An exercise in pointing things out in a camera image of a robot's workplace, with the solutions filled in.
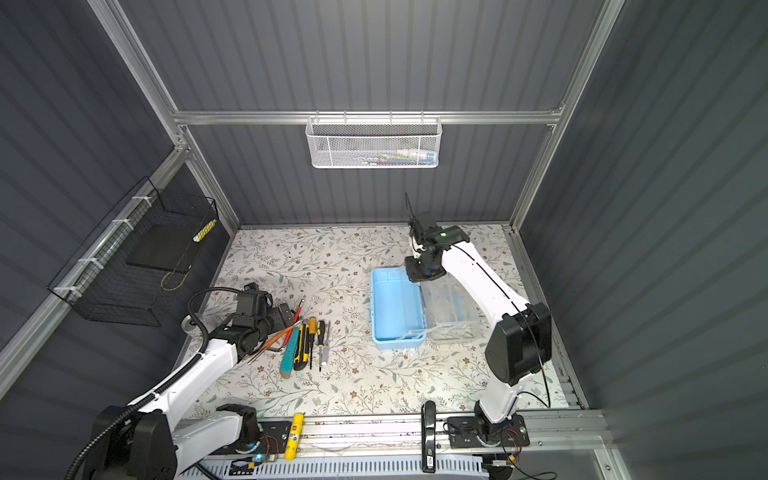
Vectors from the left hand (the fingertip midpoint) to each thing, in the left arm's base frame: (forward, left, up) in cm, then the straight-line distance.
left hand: (274, 315), depth 87 cm
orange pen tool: (-5, +1, -7) cm, 8 cm away
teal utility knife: (-9, -4, -7) cm, 12 cm away
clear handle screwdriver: (-8, -15, -8) cm, 18 cm away
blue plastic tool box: (-2, -38, +1) cm, 38 cm away
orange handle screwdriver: (-3, -10, -7) cm, 12 cm away
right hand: (+5, -42, +10) cm, 44 cm away
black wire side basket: (+1, +30, +22) cm, 38 cm away
